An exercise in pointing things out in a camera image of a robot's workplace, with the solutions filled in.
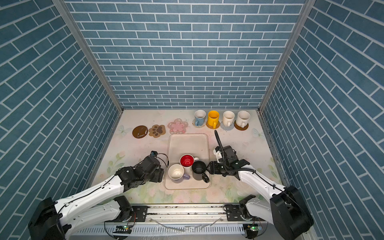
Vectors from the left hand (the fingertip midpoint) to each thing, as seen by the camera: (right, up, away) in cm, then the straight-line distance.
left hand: (159, 173), depth 82 cm
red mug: (+15, +5, +7) cm, 17 cm away
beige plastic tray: (+7, +12, +22) cm, 26 cm away
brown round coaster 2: (-21, +22, +23) cm, 38 cm away
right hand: (+28, +3, +3) cm, 28 cm away
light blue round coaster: (+43, +24, +27) cm, 56 cm away
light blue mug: (+23, +31, +21) cm, 44 cm away
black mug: (+22, +1, +4) cm, 22 cm away
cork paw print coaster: (-9, +22, +26) cm, 35 cm away
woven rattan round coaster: (+31, +25, +26) cm, 47 cm away
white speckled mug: (+52, +30, +21) cm, 64 cm away
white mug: (+42, +31, +22) cm, 57 cm away
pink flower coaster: (+6, +25, +28) cm, 38 cm away
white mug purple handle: (+9, -1, +3) cm, 10 cm away
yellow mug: (+32, +32, +25) cm, 52 cm away
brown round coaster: (+51, +24, +27) cm, 63 cm away
